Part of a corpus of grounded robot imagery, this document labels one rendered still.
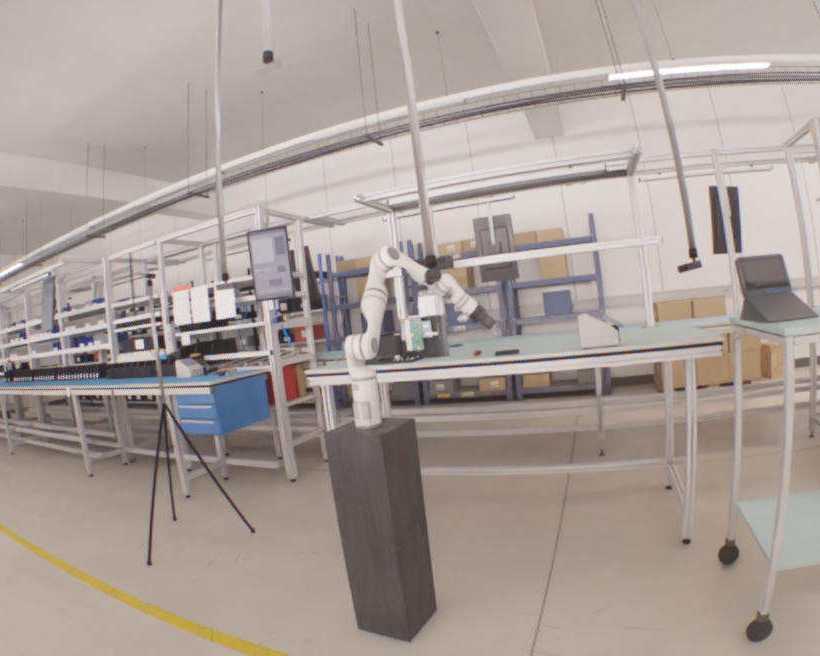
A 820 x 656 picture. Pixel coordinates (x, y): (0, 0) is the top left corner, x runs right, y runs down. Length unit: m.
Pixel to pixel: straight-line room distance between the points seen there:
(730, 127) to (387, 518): 6.40
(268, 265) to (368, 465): 2.13
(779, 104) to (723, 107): 0.88
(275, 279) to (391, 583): 2.34
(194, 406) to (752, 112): 7.15
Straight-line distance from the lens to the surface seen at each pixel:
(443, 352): 2.42
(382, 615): 1.96
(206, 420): 3.50
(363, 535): 1.80
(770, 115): 7.34
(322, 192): 7.64
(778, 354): 6.38
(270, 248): 3.48
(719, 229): 4.26
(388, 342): 2.74
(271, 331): 3.79
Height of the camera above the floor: 1.24
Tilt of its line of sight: 2 degrees down
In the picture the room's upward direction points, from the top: 6 degrees counter-clockwise
